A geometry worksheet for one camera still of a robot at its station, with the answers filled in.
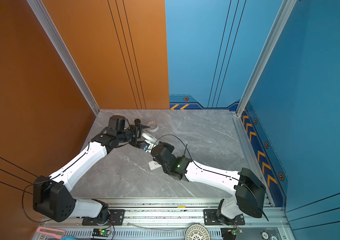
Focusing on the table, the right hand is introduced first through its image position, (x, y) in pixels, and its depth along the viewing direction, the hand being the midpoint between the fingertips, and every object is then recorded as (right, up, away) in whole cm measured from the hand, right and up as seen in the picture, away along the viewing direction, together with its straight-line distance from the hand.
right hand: (160, 142), depth 77 cm
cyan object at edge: (-40, -41, -12) cm, 58 cm away
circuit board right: (+34, -42, -8) cm, 54 cm away
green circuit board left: (-28, -42, -7) cm, 51 cm away
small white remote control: (-5, +2, -1) cm, 5 cm away
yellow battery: (+11, -34, +2) cm, 36 cm away
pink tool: (-48, -42, -8) cm, 64 cm away
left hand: (-5, +7, +1) cm, 8 cm away
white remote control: (-5, -15, +12) cm, 20 cm away
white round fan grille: (+18, -40, -9) cm, 45 cm away
